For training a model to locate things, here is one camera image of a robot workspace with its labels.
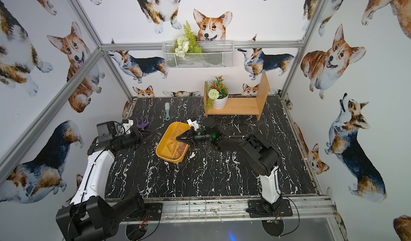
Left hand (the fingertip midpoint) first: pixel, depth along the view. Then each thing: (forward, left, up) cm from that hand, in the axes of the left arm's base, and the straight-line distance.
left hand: (150, 129), depth 78 cm
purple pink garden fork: (+18, +16, -22) cm, 33 cm away
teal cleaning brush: (+33, +3, -23) cm, 40 cm away
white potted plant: (+24, -34, 0) cm, 41 cm away
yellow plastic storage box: (0, -4, -21) cm, 22 cm away
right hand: (-1, -14, -2) cm, 14 cm away
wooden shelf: (+26, -54, -14) cm, 61 cm away
